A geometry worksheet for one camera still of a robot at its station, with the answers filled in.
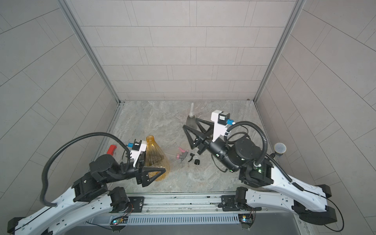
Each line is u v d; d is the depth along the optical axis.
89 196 0.44
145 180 0.47
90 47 0.87
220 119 0.39
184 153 0.88
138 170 0.48
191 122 0.98
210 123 0.48
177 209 0.71
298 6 0.71
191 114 0.87
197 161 0.84
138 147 0.49
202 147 0.41
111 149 0.89
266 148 0.31
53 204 0.43
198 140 0.41
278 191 0.40
